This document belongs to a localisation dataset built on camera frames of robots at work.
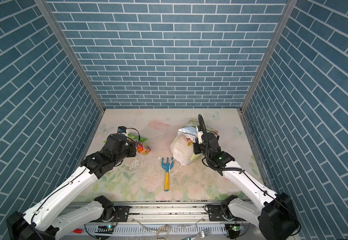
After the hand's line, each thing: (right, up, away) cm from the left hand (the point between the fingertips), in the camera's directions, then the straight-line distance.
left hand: (136, 144), depth 77 cm
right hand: (+31, +3, +4) cm, 32 cm away
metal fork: (+33, -41, -9) cm, 53 cm away
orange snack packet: (+4, -3, 0) cm, 4 cm away
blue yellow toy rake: (+16, -15, +10) cm, 24 cm away
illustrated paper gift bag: (+24, -5, +21) cm, 32 cm away
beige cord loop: (+13, -40, -7) cm, 43 cm away
